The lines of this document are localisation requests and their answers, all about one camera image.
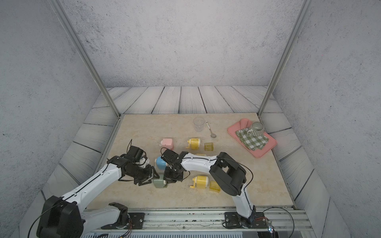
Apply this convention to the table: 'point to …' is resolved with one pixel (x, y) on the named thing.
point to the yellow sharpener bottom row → (201, 182)
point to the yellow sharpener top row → (195, 144)
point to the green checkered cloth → (253, 143)
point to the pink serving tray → (243, 124)
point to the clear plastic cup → (199, 122)
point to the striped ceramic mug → (256, 130)
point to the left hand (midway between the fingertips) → (158, 179)
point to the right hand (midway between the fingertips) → (165, 183)
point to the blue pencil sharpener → (161, 164)
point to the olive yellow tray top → (209, 147)
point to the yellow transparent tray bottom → (214, 186)
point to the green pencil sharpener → (159, 183)
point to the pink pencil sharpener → (167, 143)
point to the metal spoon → (213, 135)
